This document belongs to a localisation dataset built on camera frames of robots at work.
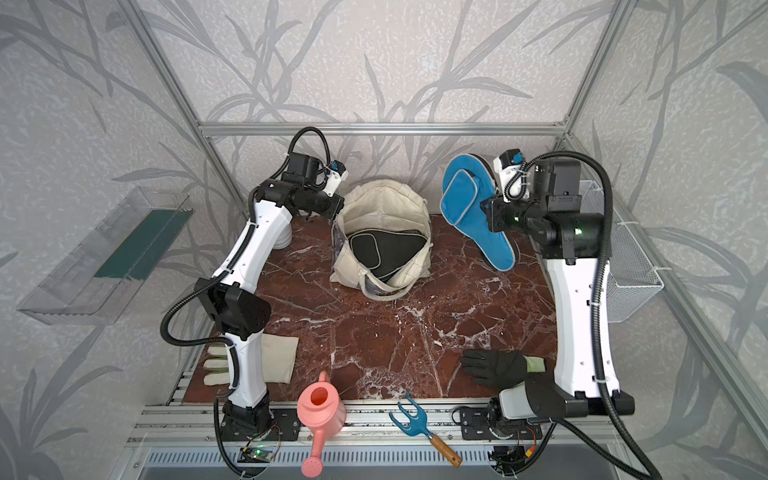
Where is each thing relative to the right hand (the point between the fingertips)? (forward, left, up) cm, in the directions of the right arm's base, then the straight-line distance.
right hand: (483, 199), depth 64 cm
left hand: (+15, +35, -14) cm, 41 cm away
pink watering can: (-34, +37, -31) cm, 59 cm away
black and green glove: (-23, -9, -42) cm, 49 cm away
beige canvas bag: (+24, +25, -23) cm, 41 cm away
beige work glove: (-19, +53, -40) cm, 69 cm away
